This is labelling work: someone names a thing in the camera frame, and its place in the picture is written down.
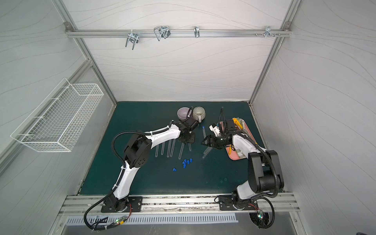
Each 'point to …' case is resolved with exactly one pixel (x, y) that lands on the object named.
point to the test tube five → (173, 145)
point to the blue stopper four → (185, 160)
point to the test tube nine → (206, 150)
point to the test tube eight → (204, 132)
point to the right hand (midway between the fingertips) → (206, 143)
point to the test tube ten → (209, 149)
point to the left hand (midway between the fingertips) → (192, 140)
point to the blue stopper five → (188, 162)
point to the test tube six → (181, 149)
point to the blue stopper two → (184, 166)
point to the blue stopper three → (183, 162)
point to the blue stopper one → (174, 169)
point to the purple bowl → (182, 112)
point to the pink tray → (237, 154)
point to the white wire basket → (53, 123)
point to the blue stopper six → (191, 160)
